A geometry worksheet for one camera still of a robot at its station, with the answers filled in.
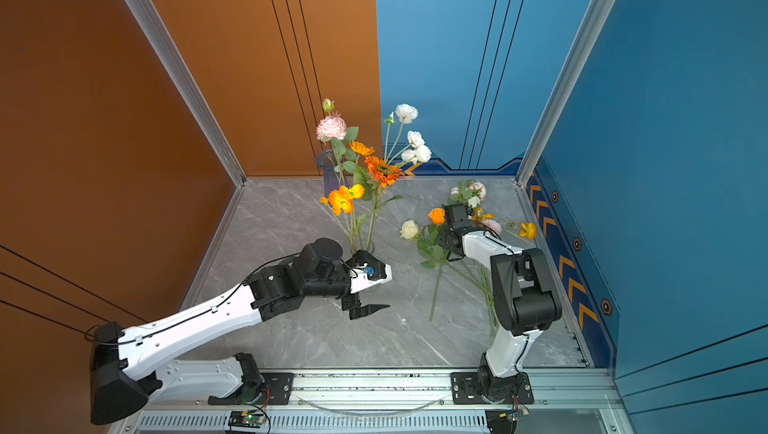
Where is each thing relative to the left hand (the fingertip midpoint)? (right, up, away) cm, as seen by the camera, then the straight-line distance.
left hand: (385, 279), depth 68 cm
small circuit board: (-33, -34, +3) cm, 48 cm away
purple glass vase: (-21, +32, +32) cm, 50 cm away
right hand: (+19, +6, +30) cm, 36 cm away
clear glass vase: (-6, +6, +11) cm, 14 cm away
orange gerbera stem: (-3, +16, +2) cm, 16 cm away
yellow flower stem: (+48, +8, +34) cm, 60 cm away
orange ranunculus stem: (+14, +2, +30) cm, 33 cm away
